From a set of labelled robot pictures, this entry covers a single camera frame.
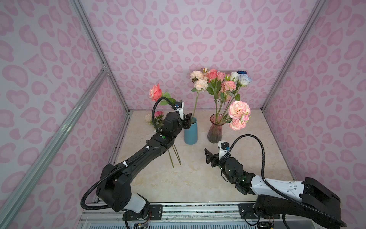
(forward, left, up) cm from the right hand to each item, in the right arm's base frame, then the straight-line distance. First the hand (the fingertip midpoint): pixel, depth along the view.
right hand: (210, 147), depth 78 cm
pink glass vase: (+17, -5, -9) cm, 19 cm away
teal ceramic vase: (+13, +11, -8) cm, 19 cm away
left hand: (+15, +12, +13) cm, 23 cm away
